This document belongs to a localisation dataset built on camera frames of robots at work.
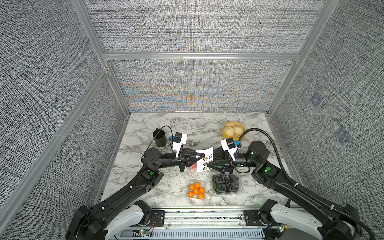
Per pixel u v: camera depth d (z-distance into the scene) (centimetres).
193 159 59
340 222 39
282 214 59
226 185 78
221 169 58
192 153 57
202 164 61
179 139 54
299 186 47
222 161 58
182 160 54
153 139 98
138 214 60
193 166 57
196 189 80
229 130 100
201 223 73
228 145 53
